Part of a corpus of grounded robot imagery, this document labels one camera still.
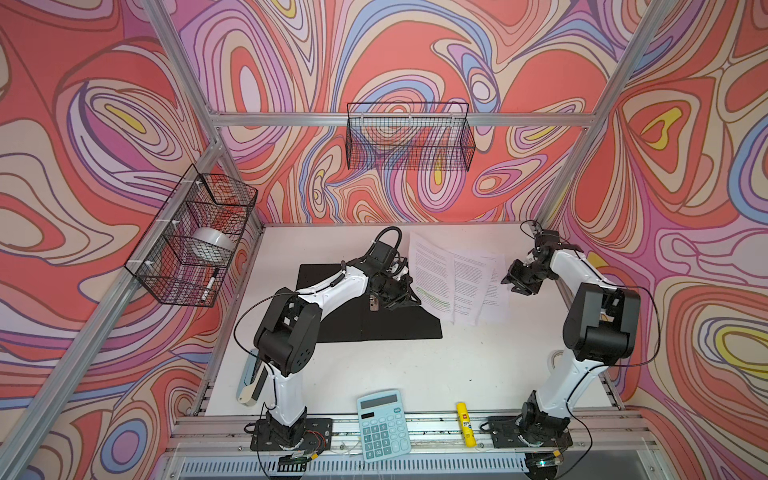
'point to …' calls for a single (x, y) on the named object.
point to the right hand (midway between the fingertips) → (509, 288)
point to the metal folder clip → (373, 303)
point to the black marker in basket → (210, 284)
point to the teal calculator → (383, 426)
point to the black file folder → (353, 321)
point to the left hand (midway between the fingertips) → (425, 300)
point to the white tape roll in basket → (213, 239)
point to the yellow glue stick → (466, 426)
